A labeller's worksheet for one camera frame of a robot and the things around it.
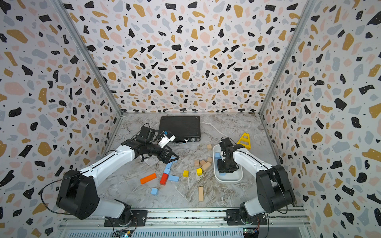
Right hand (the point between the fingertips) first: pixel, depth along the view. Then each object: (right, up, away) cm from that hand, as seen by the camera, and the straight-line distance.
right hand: (222, 170), depth 88 cm
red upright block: (-34, -4, -2) cm, 34 cm away
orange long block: (-43, -4, -2) cm, 44 cm away
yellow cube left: (-22, -2, 0) cm, 22 cm away
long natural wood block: (-13, -11, -6) cm, 18 cm away
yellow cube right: (-13, -1, 0) cm, 13 cm away
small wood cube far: (-7, +12, +12) cm, 18 cm away
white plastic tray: (+4, -5, 0) cm, 6 cm away
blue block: (-28, -4, -2) cm, 29 cm away
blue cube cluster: (-33, 0, 0) cm, 33 cm away
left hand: (-26, +11, -7) cm, 30 cm away
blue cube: (-2, +7, +7) cm, 11 cm away
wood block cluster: (-10, +2, +3) cm, 11 cm away
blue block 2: (-32, +2, +4) cm, 33 cm away
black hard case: (-24, +25, +19) cm, 39 cm away
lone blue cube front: (-38, -9, -7) cm, 40 cm away
